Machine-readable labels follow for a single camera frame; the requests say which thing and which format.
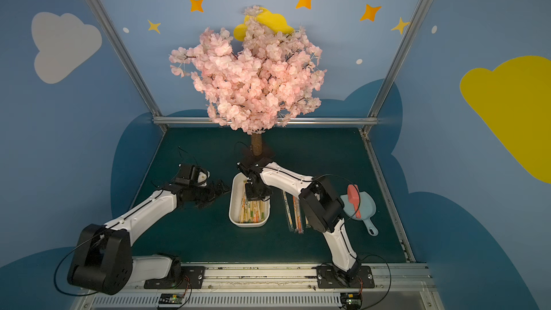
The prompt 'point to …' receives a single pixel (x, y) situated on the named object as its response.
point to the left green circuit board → (171, 298)
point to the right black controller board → (352, 301)
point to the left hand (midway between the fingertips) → (223, 191)
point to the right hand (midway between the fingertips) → (257, 196)
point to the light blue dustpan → (367, 207)
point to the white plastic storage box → (236, 188)
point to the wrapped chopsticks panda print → (245, 217)
